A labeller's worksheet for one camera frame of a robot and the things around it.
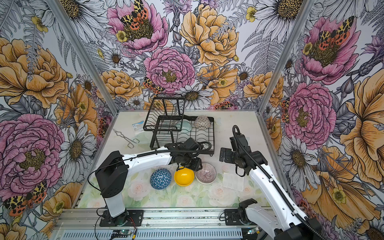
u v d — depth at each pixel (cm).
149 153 55
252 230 72
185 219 76
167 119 113
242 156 54
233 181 86
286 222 39
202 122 112
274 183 45
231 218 74
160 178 86
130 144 102
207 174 86
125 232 71
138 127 112
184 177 85
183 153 66
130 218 73
